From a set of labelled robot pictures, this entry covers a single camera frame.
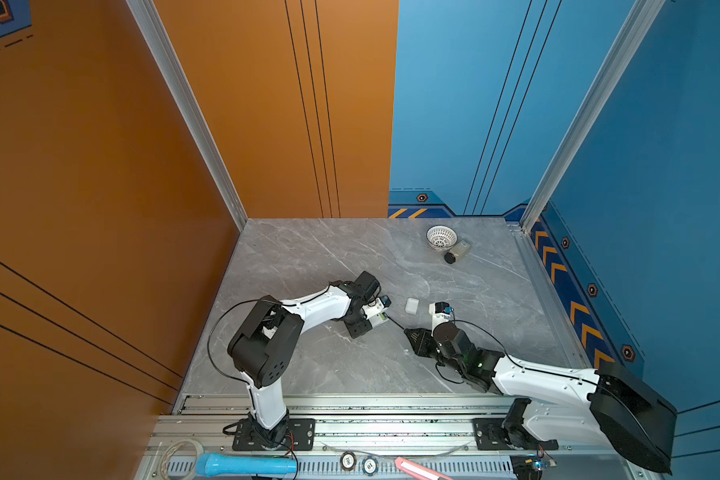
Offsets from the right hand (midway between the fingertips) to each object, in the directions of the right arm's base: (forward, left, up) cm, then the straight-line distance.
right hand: (403, 336), depth 83 cm
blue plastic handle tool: (-29, +46, -3) cm, 54 cm away
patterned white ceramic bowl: (+41, -18, -4) cm, 45 cm away
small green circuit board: (-29, -28, -10) cm, 42 cm away
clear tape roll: (-27, +58, -5) cm, 64 cm away
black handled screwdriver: (+5, +1, -4) cm, 6 cm away
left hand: (+8, +13, -7) cm, 16 cm away
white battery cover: (+14, -4, -7) cm, 16 cm away
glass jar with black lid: (+34, -22, -4) cm, 41 cm away
